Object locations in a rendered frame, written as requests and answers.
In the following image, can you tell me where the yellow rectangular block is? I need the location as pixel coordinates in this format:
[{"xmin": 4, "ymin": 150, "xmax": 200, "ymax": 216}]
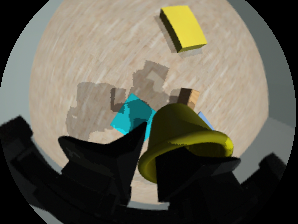
[{"xmin": 158, "ymin": 6, "xmax": 208, "ymax": 53}]

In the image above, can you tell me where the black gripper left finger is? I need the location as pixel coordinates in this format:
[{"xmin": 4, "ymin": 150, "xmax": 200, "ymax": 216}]
[{"xmin": 57, "ymin": 123, "xmax": 148, "ymax": 198}]

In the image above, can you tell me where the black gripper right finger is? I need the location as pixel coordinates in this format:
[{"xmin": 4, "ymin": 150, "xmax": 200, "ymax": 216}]
[{"xmin": 156, "ymin": 147, "xmax": 241, "ymax": 202}]

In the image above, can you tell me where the tan wooden bar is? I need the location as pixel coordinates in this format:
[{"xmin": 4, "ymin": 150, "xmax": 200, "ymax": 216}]
[{"xmin": 177, "ymin": 88, "xmax": 200, "ymax": 111}]

